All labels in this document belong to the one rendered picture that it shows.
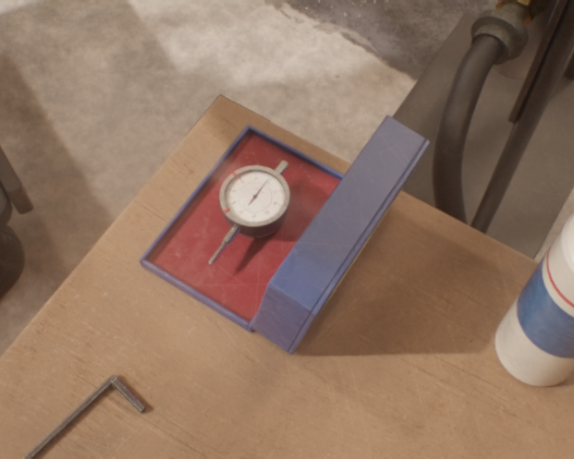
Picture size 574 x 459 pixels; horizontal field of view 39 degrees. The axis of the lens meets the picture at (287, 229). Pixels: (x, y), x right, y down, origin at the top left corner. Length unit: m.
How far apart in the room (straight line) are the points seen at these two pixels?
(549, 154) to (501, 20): 0.51
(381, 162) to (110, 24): 0.96
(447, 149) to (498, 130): 0.53
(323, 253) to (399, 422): 0.16
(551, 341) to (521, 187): 0.73
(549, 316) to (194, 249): 0.29
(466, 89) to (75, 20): 0.85
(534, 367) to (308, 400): 0.17
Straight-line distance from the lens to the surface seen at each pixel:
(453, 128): 0.81
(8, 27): 1.52
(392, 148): 0.58
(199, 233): 0.67
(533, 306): 0.56
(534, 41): 1.04
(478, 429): 0.63
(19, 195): 0.93
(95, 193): 1.27
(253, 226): 0.64
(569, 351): 0.58
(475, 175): 1.28
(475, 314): 0.66
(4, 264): 1.15
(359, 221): 0.55
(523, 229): 1.25
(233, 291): 0.65
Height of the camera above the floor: 1.07
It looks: 62 degrees down
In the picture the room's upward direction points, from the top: straight up
